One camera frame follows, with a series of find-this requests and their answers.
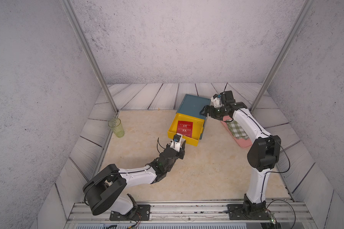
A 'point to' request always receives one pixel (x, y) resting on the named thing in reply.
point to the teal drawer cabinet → (192, 105)
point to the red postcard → (185, 128)
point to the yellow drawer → (198, 123)
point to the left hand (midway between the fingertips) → (184, 141)
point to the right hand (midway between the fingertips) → (205, 113)
